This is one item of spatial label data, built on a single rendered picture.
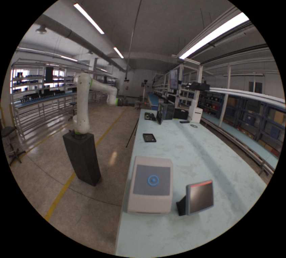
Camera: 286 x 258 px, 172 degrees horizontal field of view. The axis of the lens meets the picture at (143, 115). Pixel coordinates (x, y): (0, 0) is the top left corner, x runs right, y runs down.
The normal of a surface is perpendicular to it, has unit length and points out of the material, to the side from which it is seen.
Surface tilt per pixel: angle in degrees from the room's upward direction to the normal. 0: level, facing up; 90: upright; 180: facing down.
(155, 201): 41
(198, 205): 32
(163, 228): 0
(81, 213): 0
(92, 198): 0
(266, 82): 90
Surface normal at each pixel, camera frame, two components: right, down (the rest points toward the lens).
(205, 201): 0.11, -0.66
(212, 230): 0.12, -0.95
